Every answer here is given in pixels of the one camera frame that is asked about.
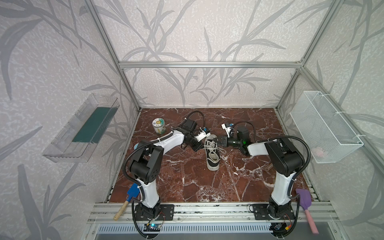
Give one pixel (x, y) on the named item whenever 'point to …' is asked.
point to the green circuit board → (152, 227)
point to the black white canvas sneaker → (212, 163)
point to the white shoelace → (214, 150)
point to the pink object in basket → (319, 152)
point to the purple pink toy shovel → (306, 200)
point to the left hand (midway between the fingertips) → (204, 141)
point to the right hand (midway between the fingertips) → (214, 135)
